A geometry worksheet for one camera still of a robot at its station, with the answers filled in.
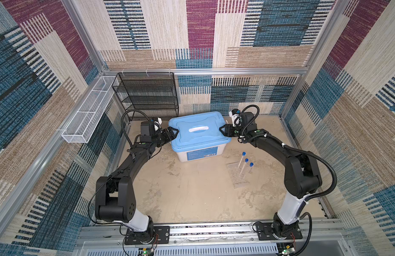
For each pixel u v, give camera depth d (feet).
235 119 2.71
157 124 2.34
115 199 1.45
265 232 2.40
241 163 2.94
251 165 2.60
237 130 2.62
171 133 2.59
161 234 2.41
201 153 3.02
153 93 3.55
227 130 2.67
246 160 2.65
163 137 2.54
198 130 3.00
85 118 3.08
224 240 2.39
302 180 1.61
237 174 3.01
